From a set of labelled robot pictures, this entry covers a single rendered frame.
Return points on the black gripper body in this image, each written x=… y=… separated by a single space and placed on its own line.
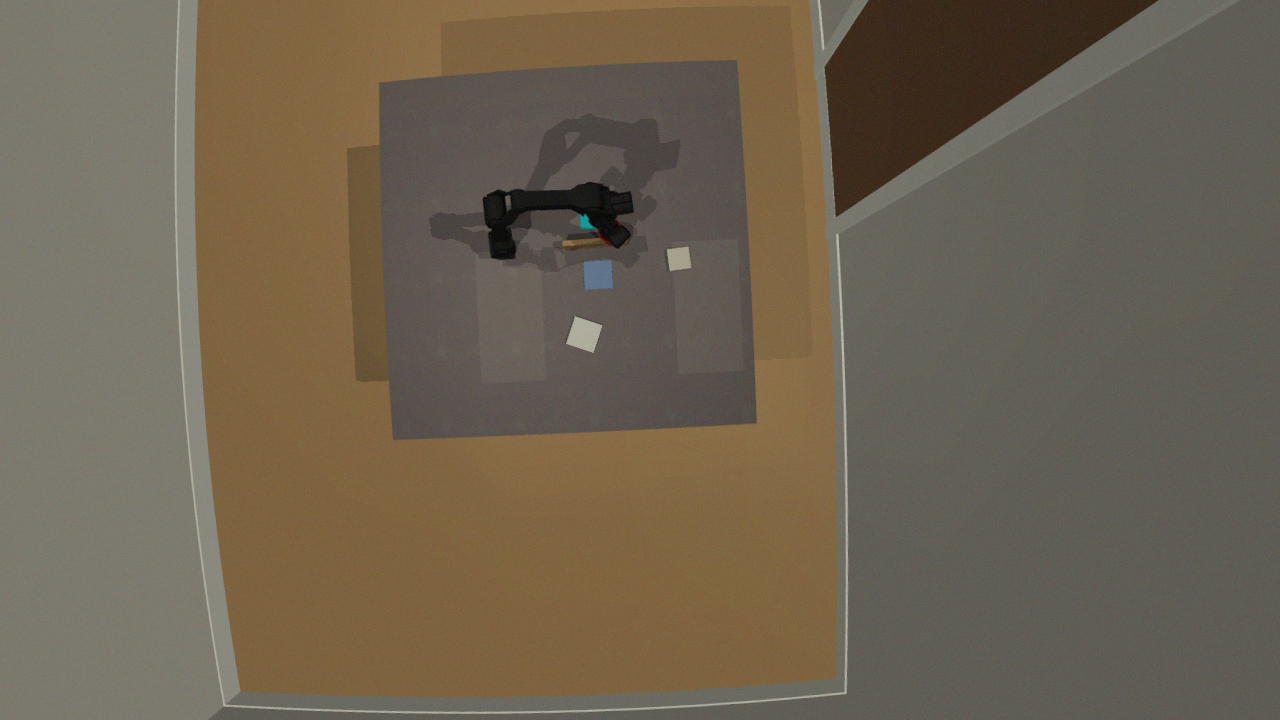
x=618 y=236

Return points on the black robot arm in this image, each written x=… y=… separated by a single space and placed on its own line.
x=593 y=199

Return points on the red cup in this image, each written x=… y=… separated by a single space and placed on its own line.
x=605 y=239

